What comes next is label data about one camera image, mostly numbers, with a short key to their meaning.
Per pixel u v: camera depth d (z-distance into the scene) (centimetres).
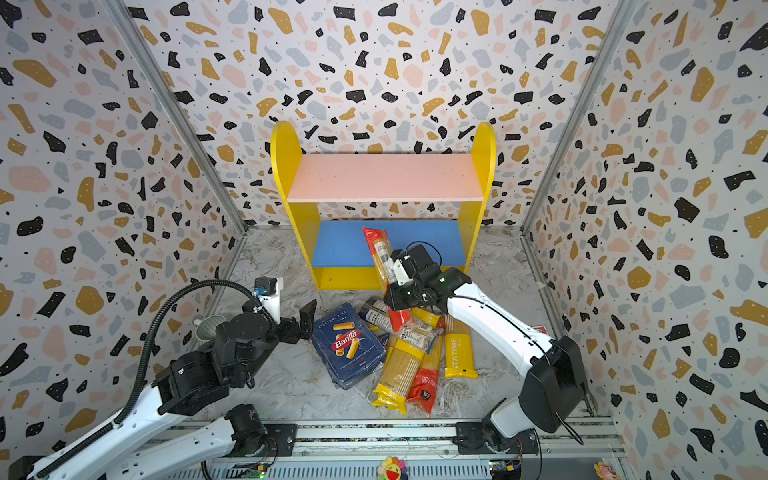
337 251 99
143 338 79
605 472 69
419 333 82
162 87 81
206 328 90
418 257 61
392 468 69
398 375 80
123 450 42
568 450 75
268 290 54
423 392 78
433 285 56
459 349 88
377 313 90
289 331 58
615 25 73
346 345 82
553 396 41
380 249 78
